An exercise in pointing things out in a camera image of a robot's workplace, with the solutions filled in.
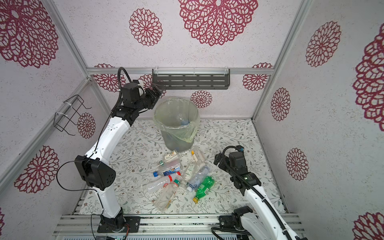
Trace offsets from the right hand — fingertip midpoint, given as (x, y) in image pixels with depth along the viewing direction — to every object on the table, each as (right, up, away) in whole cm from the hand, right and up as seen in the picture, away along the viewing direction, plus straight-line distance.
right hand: (221, 156), depth 80 cm
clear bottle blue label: (-23, +21, +17) cm, 35 cm away
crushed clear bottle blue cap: (-29, -9, +6) cm, 32 cm away
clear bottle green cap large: (-32, -24, +1) cm, 40 cm away
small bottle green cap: (-29, -2, +12) cm, 31 cm away
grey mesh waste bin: (-30, +6, +21) cm, 37 cm away
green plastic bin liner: (-33, +25, +11) cm, 42 cm away
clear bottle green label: (-17, -9, +5) cm, 20 cm away
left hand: (-32, +34, -3) cm, 47 cm away
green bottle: (-9, -17, +1) cm, 19 cm away
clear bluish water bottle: (-10, -11, +10) cm, 18 cm away
